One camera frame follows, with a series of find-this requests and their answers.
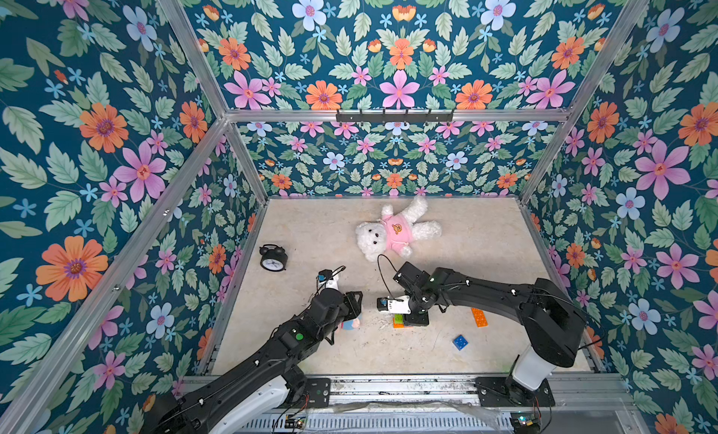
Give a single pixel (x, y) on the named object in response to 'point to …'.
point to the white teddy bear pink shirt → (395, 232)
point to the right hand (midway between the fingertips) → (406, 311)
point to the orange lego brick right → (479, 317)
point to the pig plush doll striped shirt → (351, 325)
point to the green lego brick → (399, 318)
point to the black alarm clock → (274, 258)
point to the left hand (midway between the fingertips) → (364, 296)
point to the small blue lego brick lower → (460, 342)
